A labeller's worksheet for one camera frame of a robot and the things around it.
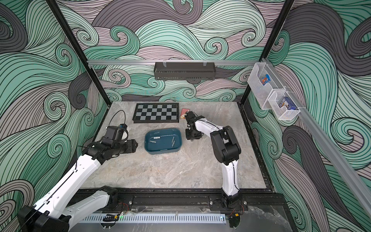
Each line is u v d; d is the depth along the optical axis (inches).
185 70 41.8
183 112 44.5
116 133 23.2
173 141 37.6
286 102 26.0
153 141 38.0
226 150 20.7
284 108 25.8
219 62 37.2
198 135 34.2
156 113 43.2
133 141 27.1
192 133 34.1
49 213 14.7
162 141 37.6
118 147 24.7
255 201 29.4
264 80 32.8
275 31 31.3
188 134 35.2
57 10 28.5
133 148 27.4
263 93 32.9
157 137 38.4
